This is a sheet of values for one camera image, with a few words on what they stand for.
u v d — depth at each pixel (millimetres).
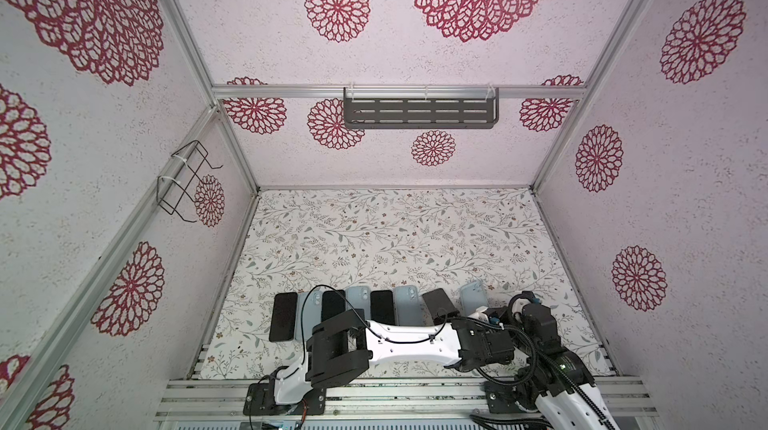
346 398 748
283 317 880
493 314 688
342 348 498
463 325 546
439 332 511
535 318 612
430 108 947
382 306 903
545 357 582
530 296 740
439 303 855
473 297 897
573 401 529
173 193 775
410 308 897
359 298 920
